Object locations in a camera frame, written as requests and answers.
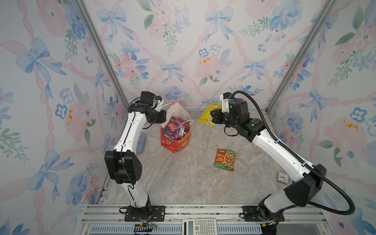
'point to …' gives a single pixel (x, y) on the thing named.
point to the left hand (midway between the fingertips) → (165, 117)
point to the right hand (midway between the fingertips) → (210, 111)
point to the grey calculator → (199, 226)
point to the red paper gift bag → (167, 140)
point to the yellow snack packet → (207, 117)
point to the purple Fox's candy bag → (176, 128)
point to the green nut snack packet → (225, 158)
